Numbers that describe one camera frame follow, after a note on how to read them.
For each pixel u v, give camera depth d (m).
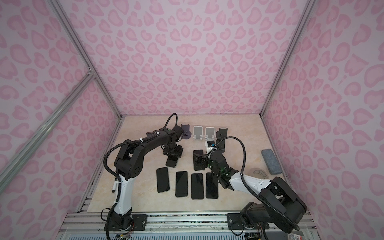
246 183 0.51
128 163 0.55
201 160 0.75
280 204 0.42
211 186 0.93
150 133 0.97
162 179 0.88
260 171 0.87
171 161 0.94
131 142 0.59
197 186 0.84
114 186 0.84
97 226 0.74
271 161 0.92
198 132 1.04
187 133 1.06
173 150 0.86
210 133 1.06
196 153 0.98
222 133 1.03
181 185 0.86
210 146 0.73
